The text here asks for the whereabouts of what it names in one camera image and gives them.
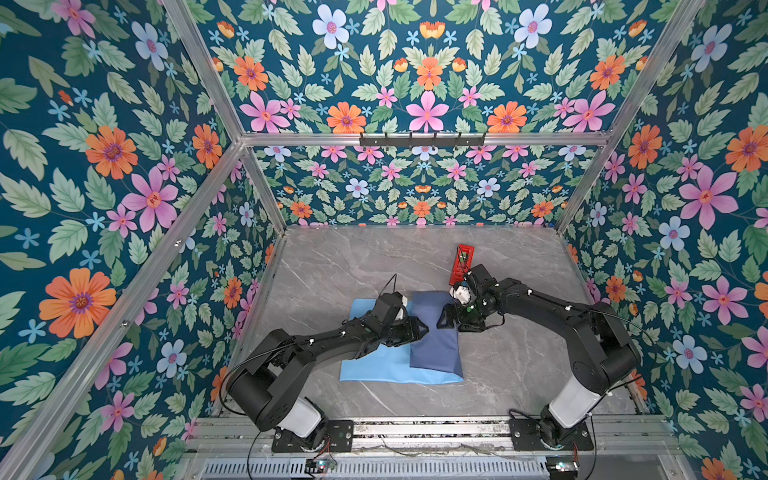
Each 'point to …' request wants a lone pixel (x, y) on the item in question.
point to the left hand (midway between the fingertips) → (429, 328)
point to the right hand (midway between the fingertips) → (447, 325)
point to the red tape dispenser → (462, 263)
